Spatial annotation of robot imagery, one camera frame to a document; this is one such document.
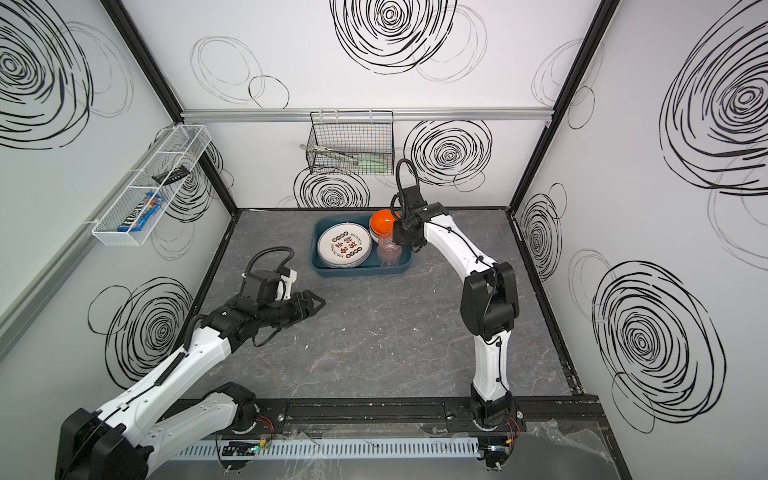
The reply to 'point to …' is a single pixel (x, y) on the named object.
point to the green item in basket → (372, 163)
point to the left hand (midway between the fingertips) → (321, 306)
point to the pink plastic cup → (388, 251)
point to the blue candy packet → (141, 213)
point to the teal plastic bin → (318, 268)
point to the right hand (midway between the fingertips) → (396, 237)
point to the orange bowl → (383, 221)
